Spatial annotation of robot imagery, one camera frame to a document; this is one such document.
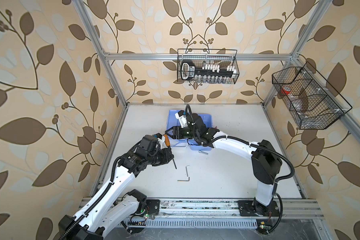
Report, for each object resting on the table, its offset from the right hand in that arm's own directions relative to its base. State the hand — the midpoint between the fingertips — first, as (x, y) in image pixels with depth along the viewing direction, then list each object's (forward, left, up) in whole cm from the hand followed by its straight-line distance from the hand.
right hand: (168, 132), depth 80 cm
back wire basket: (+28, -40, +13) cm, 51 cm away
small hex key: (-12, -9, -20) cm, 25 cm away
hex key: (-19, -8, -21) cm, 29 cm away
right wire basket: (+9, -74, +13) cm, 76 cm away
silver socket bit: (-2, -19, -19) cm, 27 cm away
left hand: (-13, -4, -2) cm, 13 cm away
